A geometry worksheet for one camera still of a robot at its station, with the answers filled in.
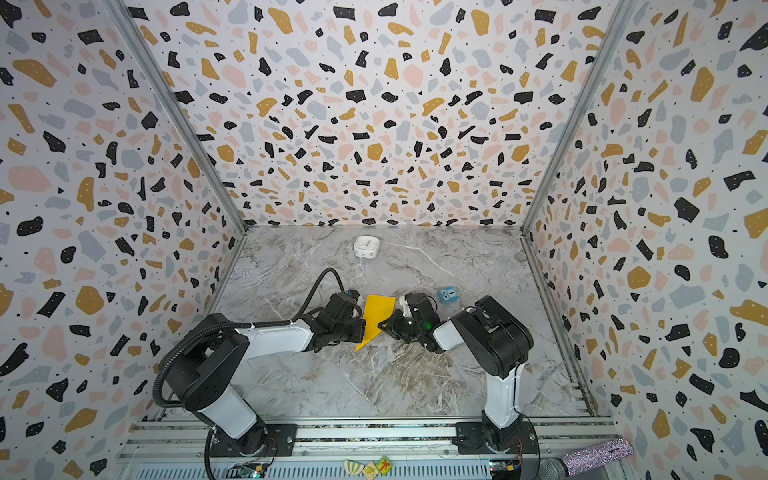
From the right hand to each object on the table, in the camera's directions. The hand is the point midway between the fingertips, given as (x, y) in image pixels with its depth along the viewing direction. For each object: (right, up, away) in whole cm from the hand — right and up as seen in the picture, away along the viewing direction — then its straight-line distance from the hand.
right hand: (372, 321), depth 91 cm
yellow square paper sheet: (+1, +2, +5) cm, 5 cm away
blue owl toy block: (+25, +7, +10) cm, 27 cm away
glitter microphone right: (+48, -27, -23) cm, 60 cm away
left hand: (-1, -1, 0) cm, 2 cm away
